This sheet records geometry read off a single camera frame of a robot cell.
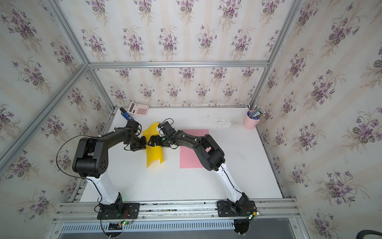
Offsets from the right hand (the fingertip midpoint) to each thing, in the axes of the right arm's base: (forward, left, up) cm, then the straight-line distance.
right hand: (156, 146), depth 96 cm
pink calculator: (+33, +21, +2) cm, 39 cm away
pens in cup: (+23, -67, +8) cm, 72 cm away
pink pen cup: (+17, -63, +4) cm, 66 cm away
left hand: (0, +7, -1) cm, 7 cm away
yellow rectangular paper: (-7, 0, +4) cm, 8 cm away
